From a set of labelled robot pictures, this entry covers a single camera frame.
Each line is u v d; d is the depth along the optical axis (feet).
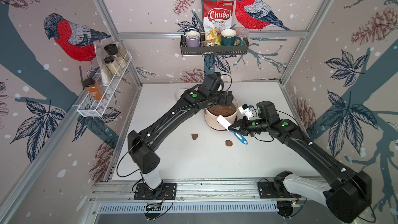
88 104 2.22
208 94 1.79
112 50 2.56
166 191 2.40
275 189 2.16
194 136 3.03
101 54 2.45
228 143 2.95
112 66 2.50
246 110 2.34
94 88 2.16
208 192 2.44
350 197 1.23
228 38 2.62
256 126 2.07
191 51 2.93
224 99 2.12
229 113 2.95
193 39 2.67
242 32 2.80
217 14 2.55
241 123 2.13
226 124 2.42
